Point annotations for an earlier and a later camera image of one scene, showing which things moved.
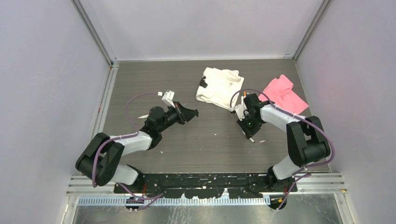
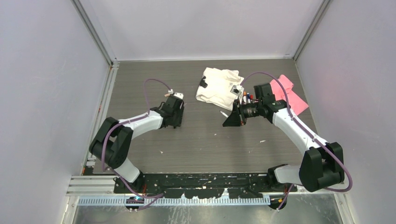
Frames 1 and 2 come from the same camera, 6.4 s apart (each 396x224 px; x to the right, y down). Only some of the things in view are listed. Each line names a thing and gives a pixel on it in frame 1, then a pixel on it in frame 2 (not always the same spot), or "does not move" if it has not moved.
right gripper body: x=251 y=126 → x=243 y=115
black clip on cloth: x=203 y=83 does not move
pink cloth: x=280 y=91 does not move
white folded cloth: x=222 y=85 does not move
